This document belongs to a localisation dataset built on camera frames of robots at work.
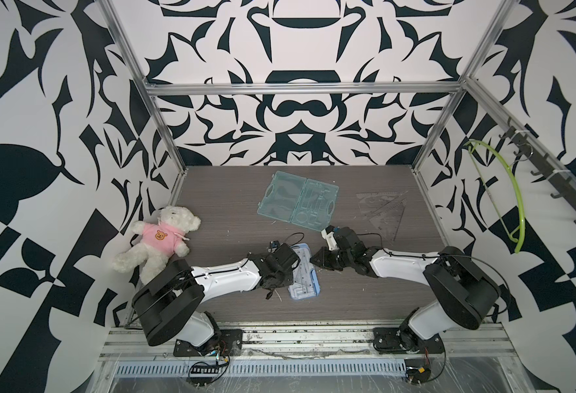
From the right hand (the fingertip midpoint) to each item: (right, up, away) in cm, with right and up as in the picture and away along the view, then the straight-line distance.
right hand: (309, 257), depth 88 cm
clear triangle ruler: (+28, +18, +21) cm, 40 cm away
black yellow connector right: (+30, -28, -16) cm, 44 cm away
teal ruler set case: (-3, +19, +20) cm, 28 cm away
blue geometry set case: (-1, -7, -2) cm, 7 cm away
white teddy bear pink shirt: (-52, +6, -1) cm, 53 cm away
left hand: (-7, -5, -1) cm, 9 cm away
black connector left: (-32, -29, -15) cm, 45 cm away
